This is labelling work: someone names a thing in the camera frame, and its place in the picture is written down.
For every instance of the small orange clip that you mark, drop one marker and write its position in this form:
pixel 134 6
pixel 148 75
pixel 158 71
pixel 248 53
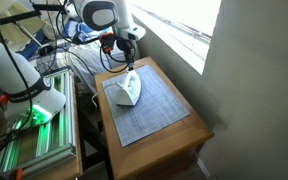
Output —
pixel 3 99

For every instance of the white baseboard strip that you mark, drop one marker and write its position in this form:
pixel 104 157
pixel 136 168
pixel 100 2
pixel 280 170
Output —
pixel 203 168

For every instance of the olive green board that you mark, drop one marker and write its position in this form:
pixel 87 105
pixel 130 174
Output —
pixel 10 33

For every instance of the white clothes iron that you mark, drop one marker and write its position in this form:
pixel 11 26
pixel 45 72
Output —
pixel 129 91

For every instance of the black round stand base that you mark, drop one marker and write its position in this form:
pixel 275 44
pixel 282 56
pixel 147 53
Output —
pixel 46 49

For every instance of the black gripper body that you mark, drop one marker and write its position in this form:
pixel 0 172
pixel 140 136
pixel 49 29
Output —
pixel 128 48

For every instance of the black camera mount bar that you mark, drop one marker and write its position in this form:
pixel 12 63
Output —
pixel 17 17

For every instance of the grey woven placemat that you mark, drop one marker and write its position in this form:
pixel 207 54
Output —
pixel 150 116

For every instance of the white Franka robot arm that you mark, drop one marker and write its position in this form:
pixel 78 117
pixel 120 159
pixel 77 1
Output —
pixel 17 76

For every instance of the wooden side table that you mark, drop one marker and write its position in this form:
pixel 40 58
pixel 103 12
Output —
pixel 150 150

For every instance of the window with white blinds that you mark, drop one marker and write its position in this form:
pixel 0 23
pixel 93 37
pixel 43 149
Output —
pixel 180 16

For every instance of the aluminium rail base frame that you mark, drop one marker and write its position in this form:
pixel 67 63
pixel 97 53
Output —
pixel 55 133

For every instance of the blue fabric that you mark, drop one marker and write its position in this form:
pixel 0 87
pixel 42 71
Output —
pixel 30 51

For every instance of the black stand frame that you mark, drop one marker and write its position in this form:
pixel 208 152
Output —
pixel 88 133

